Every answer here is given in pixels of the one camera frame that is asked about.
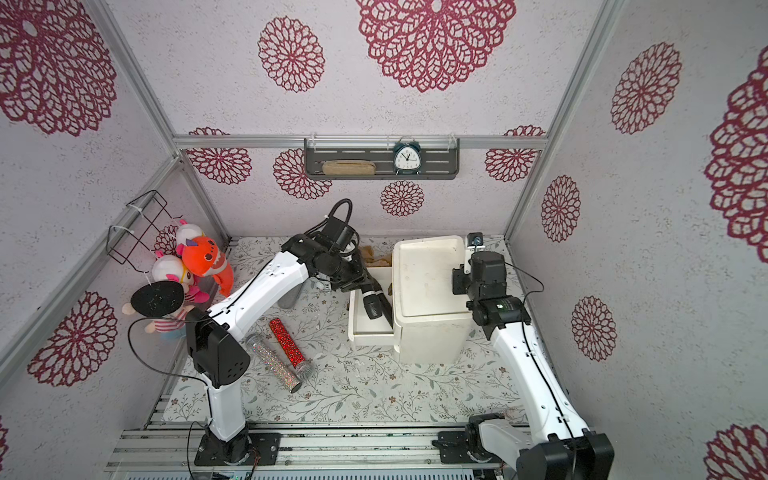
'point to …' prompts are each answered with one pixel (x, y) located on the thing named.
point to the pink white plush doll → (172, 268)
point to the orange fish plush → (203, 256)
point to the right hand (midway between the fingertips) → (467, 262)
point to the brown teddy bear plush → (372, 260)
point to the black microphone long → (371, 302)
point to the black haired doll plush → (165, 301)
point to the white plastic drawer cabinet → (431, 322)
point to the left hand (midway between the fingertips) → (370, 282)
